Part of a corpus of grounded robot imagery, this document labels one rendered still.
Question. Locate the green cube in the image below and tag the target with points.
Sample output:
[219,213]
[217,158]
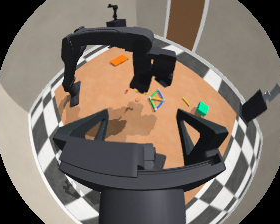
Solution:
[202,109]

